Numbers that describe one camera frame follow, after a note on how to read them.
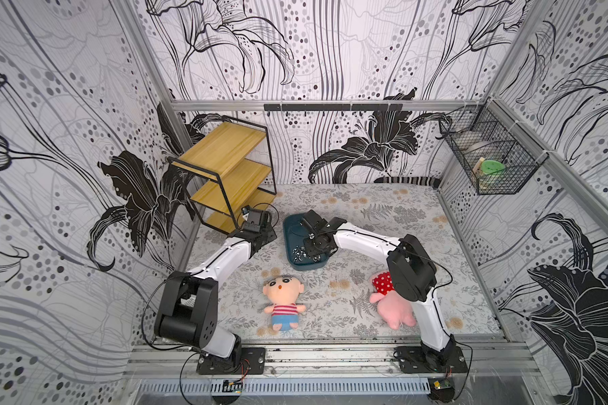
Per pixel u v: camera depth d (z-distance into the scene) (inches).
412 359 28.3
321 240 27.1
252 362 28.8
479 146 31.1
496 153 31.1
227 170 31.0
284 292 31.1
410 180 46.7
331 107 35.8
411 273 20.6
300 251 37.6
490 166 31.1
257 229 27.1
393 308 29.8
